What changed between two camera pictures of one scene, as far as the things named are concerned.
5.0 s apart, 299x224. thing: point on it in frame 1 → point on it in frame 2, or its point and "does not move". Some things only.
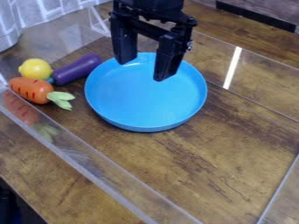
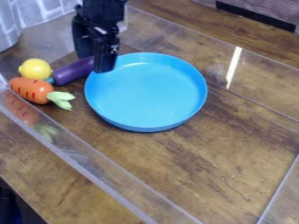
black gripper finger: [168, 56] → [105, 52]
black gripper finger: [125, 41] → [82, 33]
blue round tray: [128, 100] does not move
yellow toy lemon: [34, 68] does not move
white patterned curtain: [22, 13] does not move
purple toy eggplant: [69, 72] does not move
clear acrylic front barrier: [74, 181] does not move
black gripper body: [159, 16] → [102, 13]
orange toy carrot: [38, 92] does not move
